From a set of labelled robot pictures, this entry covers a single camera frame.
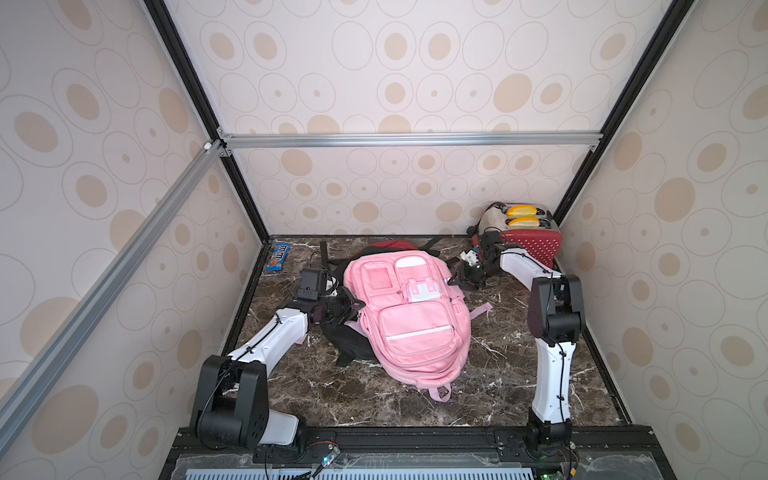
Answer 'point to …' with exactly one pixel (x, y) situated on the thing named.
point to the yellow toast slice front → (524, 223)
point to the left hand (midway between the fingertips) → (371, 300)
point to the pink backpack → (414, 316)
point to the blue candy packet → (279, 253)
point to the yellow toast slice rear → (522, 211)
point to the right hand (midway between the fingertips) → (448, 285)
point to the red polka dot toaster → (543, 243)
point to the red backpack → (398, 244)
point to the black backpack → (343, 340)
